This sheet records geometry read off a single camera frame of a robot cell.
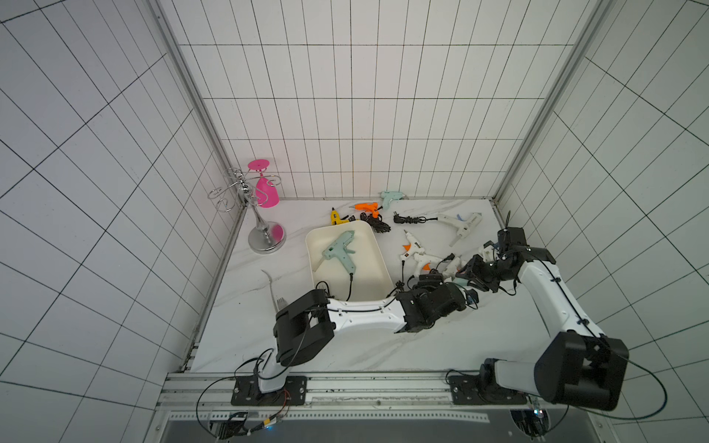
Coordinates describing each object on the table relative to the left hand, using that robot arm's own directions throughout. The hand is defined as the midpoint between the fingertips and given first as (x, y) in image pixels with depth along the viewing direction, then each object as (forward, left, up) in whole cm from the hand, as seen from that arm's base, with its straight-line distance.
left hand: (430, 285), depth 81 cm
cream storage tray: (+8, +17, -11) cm, 22 cm away
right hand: (+3, -7, +1) cm, 8 cm away
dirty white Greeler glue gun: (+33, -21, -10) cm, 40 cm away
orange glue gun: (+34, +15, -10) cm, 39 cm away
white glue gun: (+11, -10, -10) cm, 19 cm away
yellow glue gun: (+34, +31, -10) cm, 47 cm away
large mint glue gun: (+18, +29, -9) cm, 35 cm away
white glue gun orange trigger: (+20, +2, -12) cm, 23 cm away
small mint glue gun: (+49, +8, -12) cm, 51 cm away
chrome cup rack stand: (+25, +58, -11) cm, 64 cm away
